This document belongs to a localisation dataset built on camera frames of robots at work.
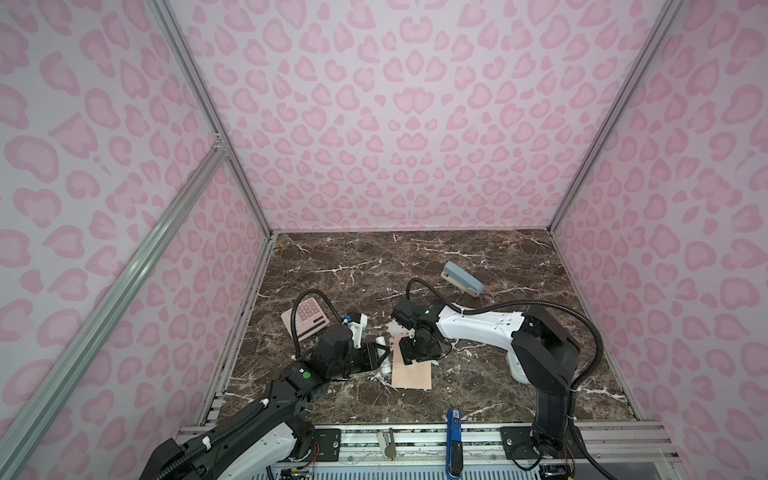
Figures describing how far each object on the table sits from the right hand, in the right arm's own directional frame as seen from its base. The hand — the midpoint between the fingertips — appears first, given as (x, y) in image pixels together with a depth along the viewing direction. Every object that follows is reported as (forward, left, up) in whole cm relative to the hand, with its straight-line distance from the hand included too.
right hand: (411, 359), depth 85 cm
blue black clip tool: (-21, -10, 0) cm, 23 cm away
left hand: (-1, +6, +10) cm, 11 cm away
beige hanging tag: (-21, +6, 0) cm, 22 cm away
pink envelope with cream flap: (-4, -2, -2) cm, 5 cm away
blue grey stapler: (+27, -17, +1) cm, 32 cm away
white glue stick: (-5, +7, +7) cm, 11 cm away
